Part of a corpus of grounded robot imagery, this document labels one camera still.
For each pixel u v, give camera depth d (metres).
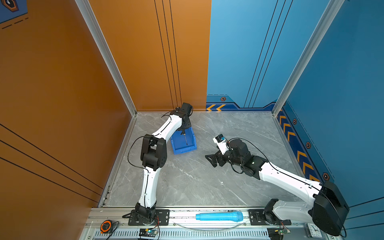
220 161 0.70
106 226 0.69
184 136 0.96
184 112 0.79
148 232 0.71
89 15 0.72
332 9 0.70
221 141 0.68
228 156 0.67
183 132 1.00
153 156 0.58
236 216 0.71
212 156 0.68
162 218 0.74
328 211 0.40
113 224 0.71
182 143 0.96
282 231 0.70
